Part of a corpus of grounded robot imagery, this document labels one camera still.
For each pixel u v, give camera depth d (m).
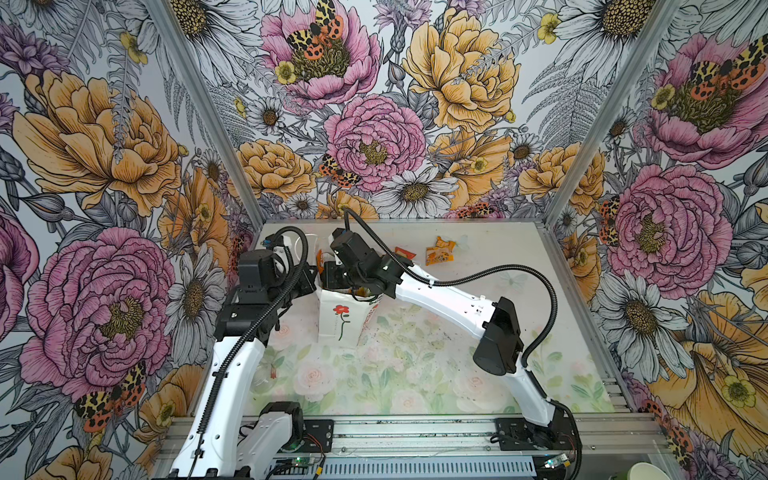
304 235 0.56
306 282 0.64
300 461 0.71
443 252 1.08
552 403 0.63
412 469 1.12
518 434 0.74
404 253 1.11
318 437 0.73
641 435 0.76
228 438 0.40
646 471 0.62
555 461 0.72
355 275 0.61
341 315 0.76
